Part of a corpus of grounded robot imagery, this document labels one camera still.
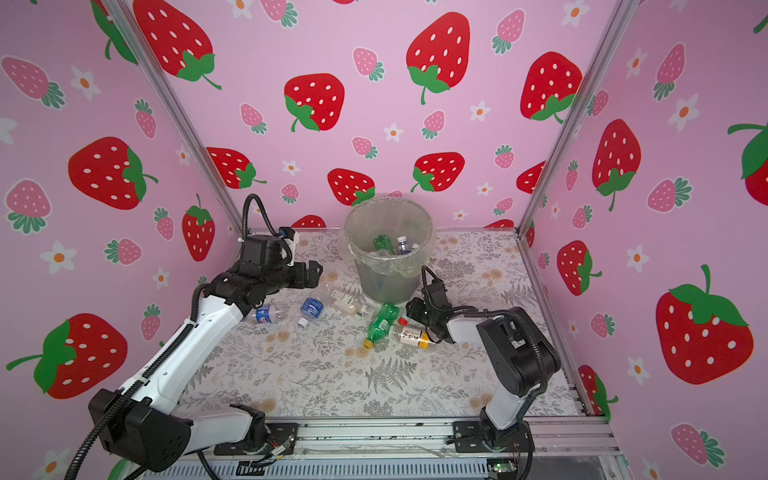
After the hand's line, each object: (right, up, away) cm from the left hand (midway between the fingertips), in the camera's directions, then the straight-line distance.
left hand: (307, 265), depth 79 cm
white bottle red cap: (+26, -18, +15) cm, 35 cm away
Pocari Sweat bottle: (-3, -14, +14) cm, 20 cm away
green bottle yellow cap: (+20, +7, +22) cm, 31 cm away
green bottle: (+21, -17, +16) cm, 31 cm away
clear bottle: (+26, +6, +22) cm, 35 cm away
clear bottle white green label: (+9, -13, +16) cm, 23 cm away
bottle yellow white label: (+28, -21, +8) cm, 36 cm away
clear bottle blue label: (+30, +5, +19) cm, 36 cm away
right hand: (+28, -14, +17) cm, 36 cm away
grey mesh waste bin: (+19, -8, +14) cm, 24 cm away
